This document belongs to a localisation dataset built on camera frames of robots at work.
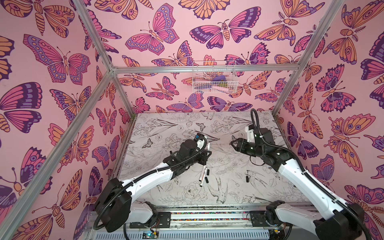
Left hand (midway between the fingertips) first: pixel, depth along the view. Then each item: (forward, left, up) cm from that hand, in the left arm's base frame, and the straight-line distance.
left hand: (212, 151), depth 77 cm
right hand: (+4, -11, +3) cm, 12 cm away
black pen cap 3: (-8, +3, -19) cm, 21 cm away
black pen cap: (-8, -21, -18) cm, 29 cm away
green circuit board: (-34, +31, -21) cm, 51 cm away
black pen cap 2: (-3, +1, -19) cm, 19 cm away
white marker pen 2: (-6, +4, -18) cm, 20 cm away
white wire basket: (+46, -3, +15) cm, 49 cm away
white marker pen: (+2, +2, +2) cm, 3 cm away
